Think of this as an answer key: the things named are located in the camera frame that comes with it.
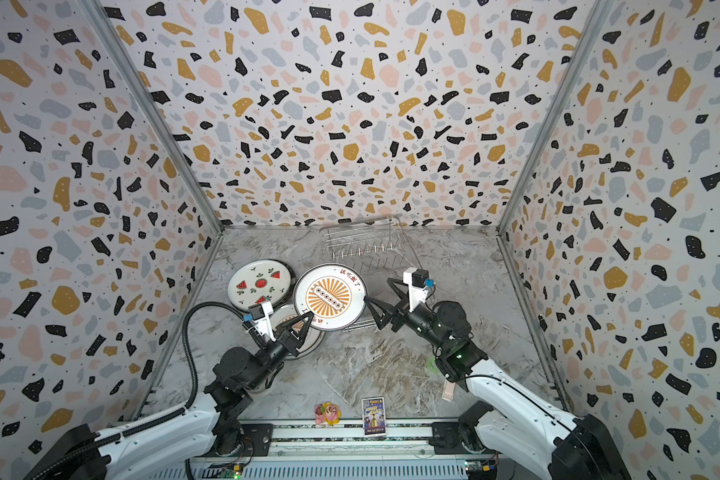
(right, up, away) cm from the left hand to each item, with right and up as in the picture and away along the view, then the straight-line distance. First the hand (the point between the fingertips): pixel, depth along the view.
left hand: (311, 312), depth 71 cm
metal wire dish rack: (+15, +17, +36) cm, 42 cm away
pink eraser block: (+34, -23, +9) cm, 42 cm away
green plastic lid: (+31, -18, +16) cm, 40 cm away
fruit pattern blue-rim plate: (-24, +5, +31) cm, 40 cm away
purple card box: (+14, -28, +6) cm, 32 cm away
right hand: (+15, +6, -2) cm, 16 cm away
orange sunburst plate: (+5, +4, +2) cm, 7 cm away
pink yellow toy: (+3, -27, +5) cm, 27 cm away
